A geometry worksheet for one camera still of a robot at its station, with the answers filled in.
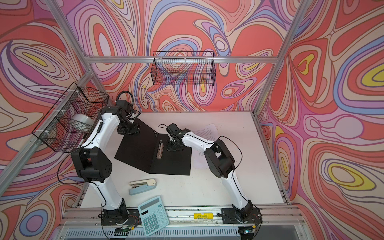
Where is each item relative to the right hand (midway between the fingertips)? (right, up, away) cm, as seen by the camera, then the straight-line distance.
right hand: (170, 152), depth 94 cm
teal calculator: (-5, -27, -22) cm, 35 cm away
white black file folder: (-16, +1, +6) cm, 18 cm away
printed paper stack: (+27, +12, +12) cm, 32 cm away
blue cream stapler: (-14, -16, -13) cm, 25 cm away
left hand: (-21, +14, -6) cm, 25 cm away
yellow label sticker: (+20, -27, -22) cm, 40 cm away
